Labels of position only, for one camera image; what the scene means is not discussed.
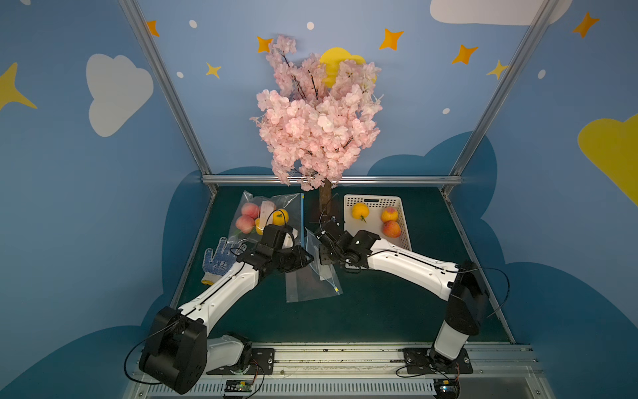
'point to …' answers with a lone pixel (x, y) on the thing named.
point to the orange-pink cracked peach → (391, 229)
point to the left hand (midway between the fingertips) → (313, 255)
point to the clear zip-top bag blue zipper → (293, 203)
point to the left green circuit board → (238, 386)
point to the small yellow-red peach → (389, 214)
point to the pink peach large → (250, 209)
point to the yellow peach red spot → (360, 210)
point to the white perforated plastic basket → (377, 204)
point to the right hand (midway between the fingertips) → (327, 250)
